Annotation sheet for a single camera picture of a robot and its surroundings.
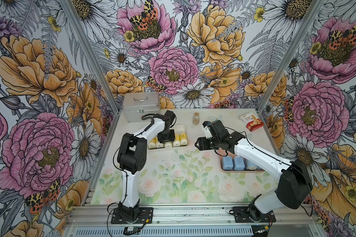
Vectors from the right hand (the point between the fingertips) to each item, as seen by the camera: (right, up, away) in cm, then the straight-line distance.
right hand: (200, 147), depth 83 cm
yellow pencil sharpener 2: (-24, 0, +10) cm, 26 cm away
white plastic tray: (-13, +9, +28) cm, 32 cm away
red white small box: (+40, +15, +26) cm, 49 cm away
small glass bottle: (0, +17, +28) cm, 33 cm away
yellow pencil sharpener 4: (-13, +1, +11) cm, 17 cm away
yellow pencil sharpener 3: (-19, 0, +9) cm, 21 cm away
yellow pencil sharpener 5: (-9, +3, +11) cm, 15 cm away
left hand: (-19, 0, +11) cm, 22 cm away
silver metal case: (-43, +26, +26) cm, 57 cm away
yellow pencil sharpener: (-29, 0, +9) cm, 30 cm away
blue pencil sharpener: (+16, -9, +3) cm, 19 cm away
